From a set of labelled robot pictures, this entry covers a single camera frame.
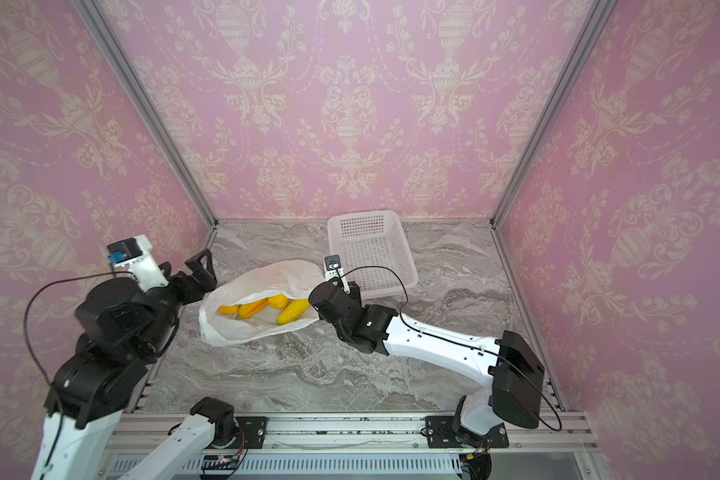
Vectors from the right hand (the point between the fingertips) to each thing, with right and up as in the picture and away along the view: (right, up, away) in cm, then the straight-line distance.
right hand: (330, 285), depth 75 cm
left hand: (-24, +7, -17) cm, 31 cm away
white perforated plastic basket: (+12, +8, +35) cm, 37 cm away
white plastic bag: (-13, 0, +14) cm, 19 cm away
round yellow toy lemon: (-32, -9, +16) cm, 37 cm away
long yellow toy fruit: (-14, -10, +16) cm, 24 cm away
